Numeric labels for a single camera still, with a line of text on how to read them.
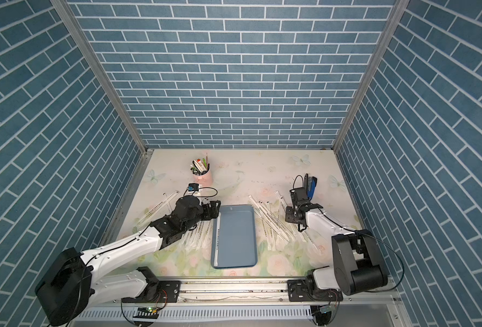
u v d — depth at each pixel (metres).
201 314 0.77
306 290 0.73
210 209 0.75
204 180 0.98
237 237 0.87
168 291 0.73
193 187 0.73
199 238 0.87
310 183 1.03
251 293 0.75
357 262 0.43
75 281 0.40
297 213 0.66
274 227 0.89
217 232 0.88
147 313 0.72
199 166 0.99
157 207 0.96
